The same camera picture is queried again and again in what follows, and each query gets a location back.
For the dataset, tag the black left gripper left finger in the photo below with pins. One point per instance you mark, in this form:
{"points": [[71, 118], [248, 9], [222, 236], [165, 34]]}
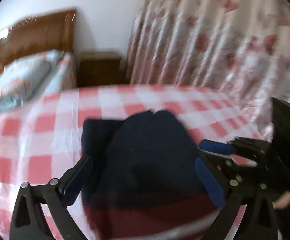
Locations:
{"points": [[28, 219]]}

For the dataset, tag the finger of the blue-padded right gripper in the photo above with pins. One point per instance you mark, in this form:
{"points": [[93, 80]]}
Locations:
{"points": [[241, 151]]}

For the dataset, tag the pink tulip curtain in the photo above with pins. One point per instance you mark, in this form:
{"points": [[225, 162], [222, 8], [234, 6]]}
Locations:
{"points": [[240, 47]]}

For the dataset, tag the dark carved wooden headboard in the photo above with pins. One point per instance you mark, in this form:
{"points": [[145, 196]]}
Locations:
{"points": [[36, 34]]}

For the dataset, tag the pink checkered plastic table cover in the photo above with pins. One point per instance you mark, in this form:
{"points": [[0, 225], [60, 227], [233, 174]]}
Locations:
{"points": [[41, 140]]}

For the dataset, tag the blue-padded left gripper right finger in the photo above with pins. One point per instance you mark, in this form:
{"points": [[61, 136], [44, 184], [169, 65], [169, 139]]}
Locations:
{"points": [[230, 187]]}

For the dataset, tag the person's hand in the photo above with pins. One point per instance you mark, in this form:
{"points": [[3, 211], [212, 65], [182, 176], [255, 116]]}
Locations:
{"points": [[282, 202]]}

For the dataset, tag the light blue floral quilt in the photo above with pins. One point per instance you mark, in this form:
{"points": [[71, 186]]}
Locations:
{"points": [[27, 77]]}

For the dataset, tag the dark wooden nightstand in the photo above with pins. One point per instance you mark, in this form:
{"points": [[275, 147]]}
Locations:
{"points": [[100, 68]]}

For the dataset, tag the red white striped sweater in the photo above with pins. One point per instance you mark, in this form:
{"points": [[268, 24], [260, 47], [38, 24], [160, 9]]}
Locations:
{"points": [[142, 179]]}

